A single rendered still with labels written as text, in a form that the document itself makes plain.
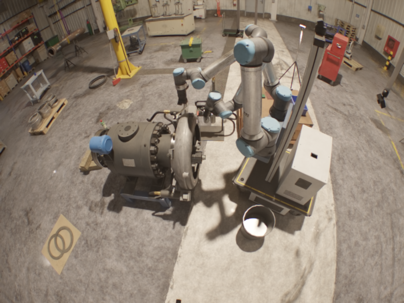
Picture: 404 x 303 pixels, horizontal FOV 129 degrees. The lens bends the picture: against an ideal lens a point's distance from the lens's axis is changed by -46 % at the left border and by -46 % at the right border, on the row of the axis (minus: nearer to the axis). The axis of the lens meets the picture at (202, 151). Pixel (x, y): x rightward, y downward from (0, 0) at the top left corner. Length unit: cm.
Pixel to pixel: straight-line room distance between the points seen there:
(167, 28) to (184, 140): 649
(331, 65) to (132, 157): 447
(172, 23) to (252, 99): 663
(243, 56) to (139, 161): 123
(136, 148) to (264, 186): 131
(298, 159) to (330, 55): 351
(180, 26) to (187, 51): 270
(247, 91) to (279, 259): 172
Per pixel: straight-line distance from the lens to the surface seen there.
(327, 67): 480
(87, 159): 291
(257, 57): 88
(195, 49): 466
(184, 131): 143
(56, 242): 298
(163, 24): 762
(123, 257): 225
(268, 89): 173
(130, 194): 211
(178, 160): 140
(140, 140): 163
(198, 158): 156
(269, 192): 190
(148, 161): 160
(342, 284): 253
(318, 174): 155
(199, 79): 126
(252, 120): 103
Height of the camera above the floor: 199
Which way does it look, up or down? 53 degrees down
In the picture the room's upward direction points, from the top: 7 degrees counter-clockwise
